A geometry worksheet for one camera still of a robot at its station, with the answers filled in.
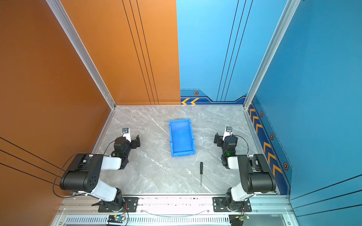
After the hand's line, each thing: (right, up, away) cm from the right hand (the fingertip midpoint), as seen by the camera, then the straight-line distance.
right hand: (223, 133), depth 94 cm
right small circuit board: (+4, -39, -24) cm, 46 cm away
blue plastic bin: (-28, -7, +5) cm, 29 cm away
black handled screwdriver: (-16, -22, -10) cm, 29 cm away
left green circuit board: (-61, -41, -23) cm, 77 cm away
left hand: (-62, -1, +1) cm, 62 cm away
